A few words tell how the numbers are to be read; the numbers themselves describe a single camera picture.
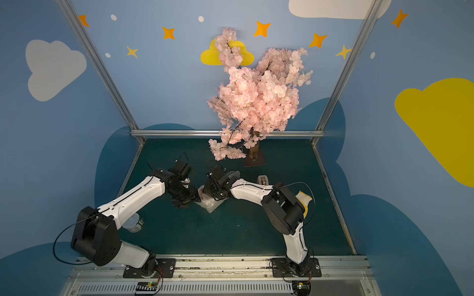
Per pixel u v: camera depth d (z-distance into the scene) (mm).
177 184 637
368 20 723
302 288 733
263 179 975
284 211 502
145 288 731
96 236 417
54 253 407
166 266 753
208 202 840
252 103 611
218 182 718
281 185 527
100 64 843
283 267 746
